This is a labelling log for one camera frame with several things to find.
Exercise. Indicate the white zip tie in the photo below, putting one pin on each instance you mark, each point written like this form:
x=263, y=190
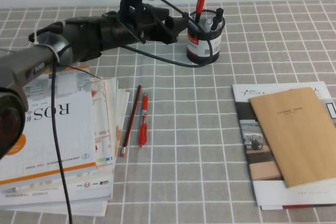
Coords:
x=33, y=38

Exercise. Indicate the grey checked tablecloth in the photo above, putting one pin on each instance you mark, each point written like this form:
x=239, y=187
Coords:
x=193, y=168

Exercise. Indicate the dark red pencil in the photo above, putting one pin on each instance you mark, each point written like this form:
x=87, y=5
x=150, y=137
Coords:
x=130, y=123

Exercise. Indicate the red ballpoint pen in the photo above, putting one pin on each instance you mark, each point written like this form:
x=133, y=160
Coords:
x=143, y=127

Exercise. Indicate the grey pen in holder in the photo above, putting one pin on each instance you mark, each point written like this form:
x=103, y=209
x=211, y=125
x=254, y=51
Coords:
x=206, y=25

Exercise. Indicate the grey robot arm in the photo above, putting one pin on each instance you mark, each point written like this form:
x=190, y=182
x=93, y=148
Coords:
x=77, y=39

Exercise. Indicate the tan classic notebook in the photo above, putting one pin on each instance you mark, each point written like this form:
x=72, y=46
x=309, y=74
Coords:
x=300, y=134

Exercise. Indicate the black mesh pen holder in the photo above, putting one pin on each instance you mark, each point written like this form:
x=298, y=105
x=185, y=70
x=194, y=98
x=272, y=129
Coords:
x=203, y=47

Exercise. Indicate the white ROS textbook orange stripes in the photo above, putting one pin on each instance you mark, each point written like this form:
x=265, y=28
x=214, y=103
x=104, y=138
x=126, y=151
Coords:
x=65, y=127

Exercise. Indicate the red pen in holder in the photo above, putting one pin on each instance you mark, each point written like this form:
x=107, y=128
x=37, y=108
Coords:
x=199, y=10

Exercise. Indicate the white bottom booklet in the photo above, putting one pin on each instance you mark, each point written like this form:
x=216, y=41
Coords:
x=94, y=208

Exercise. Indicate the loose map paper sheets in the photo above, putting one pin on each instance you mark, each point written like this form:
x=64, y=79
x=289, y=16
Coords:
x=109, y=103

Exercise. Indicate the white exhibition catalogue book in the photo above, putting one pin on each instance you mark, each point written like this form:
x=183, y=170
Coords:
x=83, y=186

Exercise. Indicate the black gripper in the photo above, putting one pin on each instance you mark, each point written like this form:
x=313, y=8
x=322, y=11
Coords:
x=155, y=25

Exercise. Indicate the white Agilex brochure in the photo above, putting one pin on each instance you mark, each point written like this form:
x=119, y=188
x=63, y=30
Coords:
x=269, y=187

